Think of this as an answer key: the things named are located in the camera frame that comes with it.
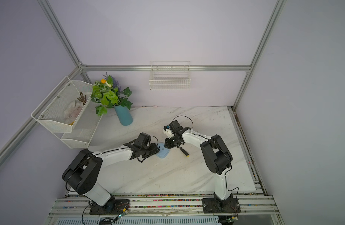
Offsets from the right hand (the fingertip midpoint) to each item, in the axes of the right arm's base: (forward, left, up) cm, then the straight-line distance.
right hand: (167, 147), depth 94 cm
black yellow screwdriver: (-4, -12, -2) cm, 13 cm away
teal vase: (+24, +33, +7) cm, 41 cm away
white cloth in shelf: (+9, +53, +28) cm, 60 cm away
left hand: (-3, +6, +1) cm, 7 cm away
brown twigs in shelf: (+17, +49, +30) cm, 60 cm away
